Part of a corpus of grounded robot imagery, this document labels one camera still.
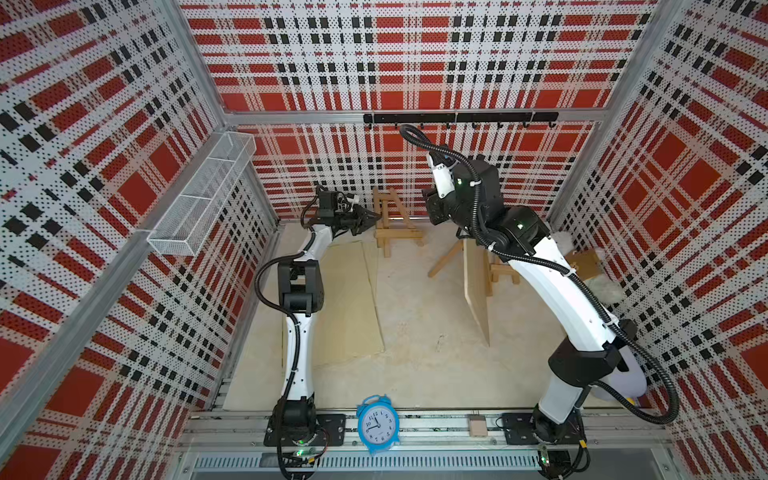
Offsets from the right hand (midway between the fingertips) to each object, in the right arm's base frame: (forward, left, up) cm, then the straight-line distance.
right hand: (438, 189), depth 66 cm
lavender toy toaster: (-31, -50, -38) cm, 70 cm away
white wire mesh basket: (+12, +75, -21) cm, 79 cm away
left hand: (+21, +15, -28) cm, 38 cm away
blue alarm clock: (-40, +15, -41) cm, 59 cm away
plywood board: (-10, +27, -48) cm, 56 cm away
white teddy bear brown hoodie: (+6, -53, -36) cm, 65 cm away
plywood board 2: (+20, +21, -41) cm, 50 cm away
